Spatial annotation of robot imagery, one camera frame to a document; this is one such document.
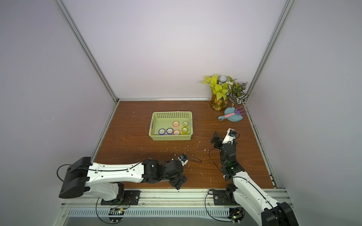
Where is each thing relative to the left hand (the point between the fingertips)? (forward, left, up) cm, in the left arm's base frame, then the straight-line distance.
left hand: (183, 177), depth 73 cm
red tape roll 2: (+39, +7, -6) cm, 40 cm away
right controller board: (-15, -27, -9) cm, 32 cm away
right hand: (+23, -23, +9) cm, 34 cm away
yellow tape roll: (+33, +1, -7) cm, 33 cm away
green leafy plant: (+51, -31, +16) cm, 62 cm away
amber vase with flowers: (+55, -28, -2) cm, 61 cm away
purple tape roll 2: (+33, +11, -7) cm, 36 cm away
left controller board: (-15, +35, -10) cm, 39 cm away
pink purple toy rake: (+52, -42, -7) cm, 68 cm away
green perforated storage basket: (+39, +13, -8) cm, 41 cm away
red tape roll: (+32, +6, -7) cm, 34 cm away
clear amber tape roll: (+40, 0, -6) cm, 40 cm away
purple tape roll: (+33, +17, -7) cm, 37 cm away
